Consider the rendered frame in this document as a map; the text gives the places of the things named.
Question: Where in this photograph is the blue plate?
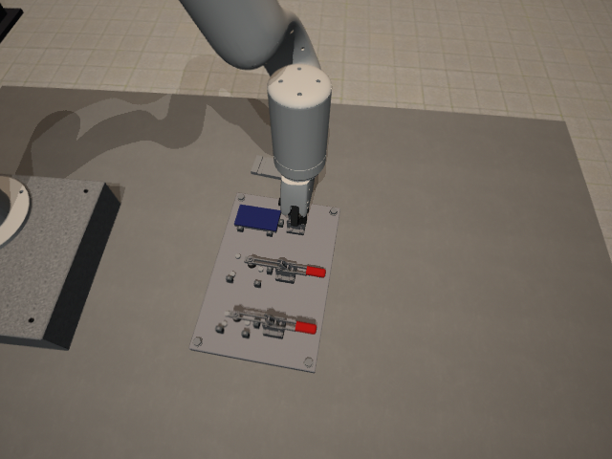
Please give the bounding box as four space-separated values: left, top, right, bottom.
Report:
234 205 281 233

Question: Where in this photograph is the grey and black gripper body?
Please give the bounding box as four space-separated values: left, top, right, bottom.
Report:
280 173 316 218

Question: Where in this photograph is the grey toggle clamp with red handle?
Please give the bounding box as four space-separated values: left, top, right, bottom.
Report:
229 310 317 339

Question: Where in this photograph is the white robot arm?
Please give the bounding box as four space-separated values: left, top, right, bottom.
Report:
0 0 332 249

